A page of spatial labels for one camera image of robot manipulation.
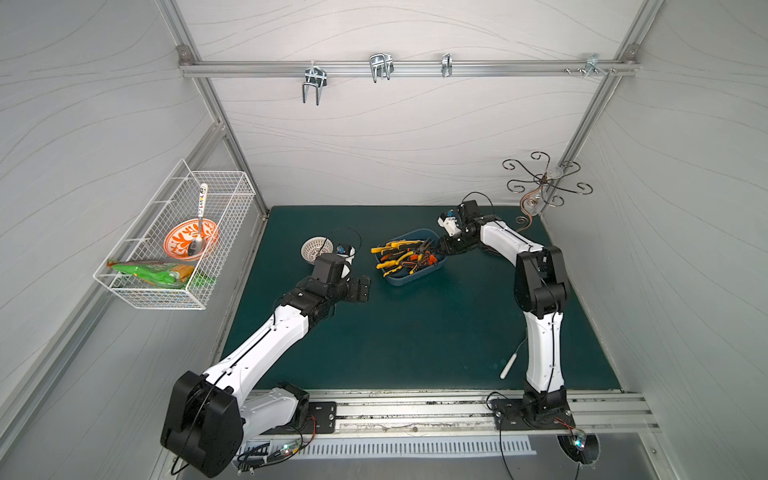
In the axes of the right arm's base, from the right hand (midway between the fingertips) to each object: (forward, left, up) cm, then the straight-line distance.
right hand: (442, 247), depth 103 cm
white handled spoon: (-25, +59, +31) cm, 71 cm away
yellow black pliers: (-3, +17, +4) cm, 18 cm away
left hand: (-21, +26, +11) cm, 35 cm away
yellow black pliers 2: (-8, +16, +1) cm, 18 cm away
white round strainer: (-1, +45, 0) cm, 45 cm away
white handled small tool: (-37, -17, -4) cm, 41 cm away
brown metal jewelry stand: (+6, -29, +25) cm, 38 cm away
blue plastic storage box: (-6, +11, +2) cm, 13 cm away
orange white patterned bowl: (-23, +65, +31) cm, 76 cm away
